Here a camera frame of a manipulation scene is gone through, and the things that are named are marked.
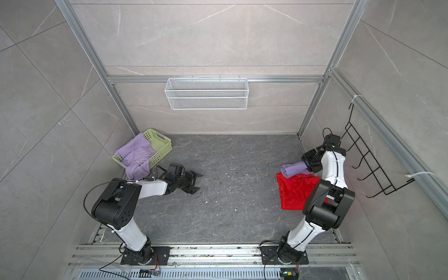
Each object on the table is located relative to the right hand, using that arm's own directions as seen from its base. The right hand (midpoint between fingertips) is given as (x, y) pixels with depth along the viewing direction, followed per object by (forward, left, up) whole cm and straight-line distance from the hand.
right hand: (303, 158), depth 89 cm
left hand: (-3, +53, -9) cm, 54 cm away
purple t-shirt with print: (-8, +9, +2) cm, 12 cm away
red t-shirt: (-12, +4, -13) cm, 18 cm away
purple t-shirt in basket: (+15, +96, -9) cm, 97 cm away
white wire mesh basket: (+37, +51, +16) cm, 65 cm away
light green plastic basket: (+23, +82, -12) cm, 86 cm away
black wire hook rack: (-15, -16, +17) cm, 28 cm away
